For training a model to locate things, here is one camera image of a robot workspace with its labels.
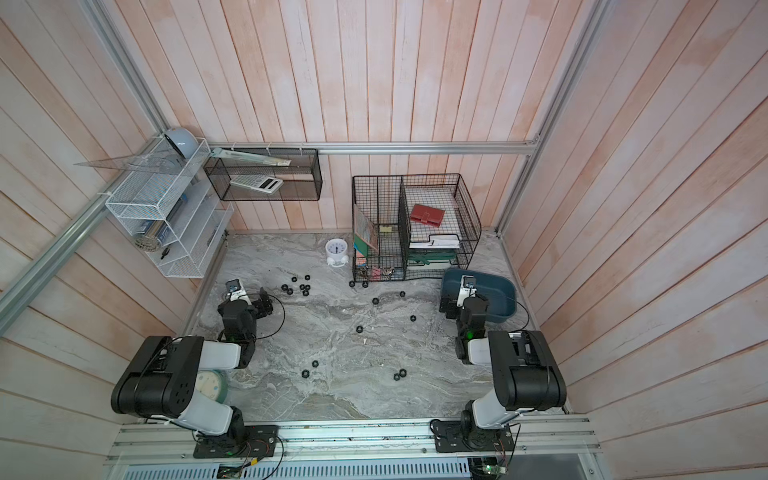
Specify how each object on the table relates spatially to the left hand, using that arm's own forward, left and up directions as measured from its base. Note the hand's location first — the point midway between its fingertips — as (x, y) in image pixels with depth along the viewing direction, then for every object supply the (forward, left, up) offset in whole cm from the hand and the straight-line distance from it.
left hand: (250, 294), depth 93 cm
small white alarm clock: (+23, -25, -4) cm, 34 cm away
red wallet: (+21, -57, +15) cm, 62 cm away
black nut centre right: (-5, -52, -7) cm, 53 cm away
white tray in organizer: (+14, -60, +11) cm, 63 cm away
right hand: (+2, -68, 0) cm, 68 cm away
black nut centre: (-9, -35, -7) cm, 37 cm away
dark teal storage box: (+4, -83, -6) cm, 84 cm away
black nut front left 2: (-20, -23, -6) cm, 31 cm away
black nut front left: (-23, -20, -6) cm, 31 cm away
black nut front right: (-23, -46, -7) cm, 52 cm away
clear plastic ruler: (+33, 0, +28) cm, 44 cm away
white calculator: (+31, -2, +20) cm, 37 cm away
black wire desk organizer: (+23, -51, +8) cm, 57 cm away
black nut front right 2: (-22, -48, -6) cm, 53 cm away
